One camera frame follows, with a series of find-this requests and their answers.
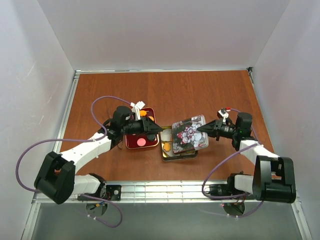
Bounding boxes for dark red tray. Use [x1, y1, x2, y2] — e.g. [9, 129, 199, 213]
[125, 107, 160, 150]

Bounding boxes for fish shaped cookie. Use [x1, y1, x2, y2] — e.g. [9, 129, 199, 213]
[139, 110, 147, 117]

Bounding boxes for small flower cookie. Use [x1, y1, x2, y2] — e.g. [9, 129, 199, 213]
[162, 142, 172, 152]

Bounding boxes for metal tongs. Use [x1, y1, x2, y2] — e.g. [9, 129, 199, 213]
[107, 106, 124, 149]

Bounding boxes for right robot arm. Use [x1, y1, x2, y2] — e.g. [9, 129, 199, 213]
[197, 112, 297, 204]

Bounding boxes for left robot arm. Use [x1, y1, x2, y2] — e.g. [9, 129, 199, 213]
[34, 106, 163, 204]

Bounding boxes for black sandwich cookie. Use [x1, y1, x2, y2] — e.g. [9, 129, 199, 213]
[146, 134, 156, 142]

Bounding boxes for pink cookie lower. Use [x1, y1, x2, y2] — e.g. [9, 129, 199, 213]
[136, 138, 147, 147]

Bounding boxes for white paper cup back-left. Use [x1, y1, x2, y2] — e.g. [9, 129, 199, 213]
[160, 128, 172, 142]

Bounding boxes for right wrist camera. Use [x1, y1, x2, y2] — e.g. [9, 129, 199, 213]
[217, 107, 231, 123]

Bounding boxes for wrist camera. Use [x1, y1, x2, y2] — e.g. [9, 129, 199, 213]
[217, 107, 231, 123]
[130, 101, 145, 121]

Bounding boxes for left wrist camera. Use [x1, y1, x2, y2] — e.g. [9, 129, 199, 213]
[130, 101, 145, 121]

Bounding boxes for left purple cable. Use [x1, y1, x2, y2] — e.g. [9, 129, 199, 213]
[15, 96, 132, 228]

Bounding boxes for purple cable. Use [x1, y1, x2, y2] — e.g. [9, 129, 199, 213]
[201, 108, 266, 218]
[15, 96, 132, 228]

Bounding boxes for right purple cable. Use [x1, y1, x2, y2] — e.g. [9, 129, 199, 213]
[201, 108, 266, 218]

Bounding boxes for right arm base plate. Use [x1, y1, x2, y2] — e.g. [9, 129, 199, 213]
[204, 184, 245, 197]

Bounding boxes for aluminium table frame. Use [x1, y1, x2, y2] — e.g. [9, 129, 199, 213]
[22, 70, 312, 240]

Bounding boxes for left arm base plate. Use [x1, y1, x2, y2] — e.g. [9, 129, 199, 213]
[84, 183, 122, 201]

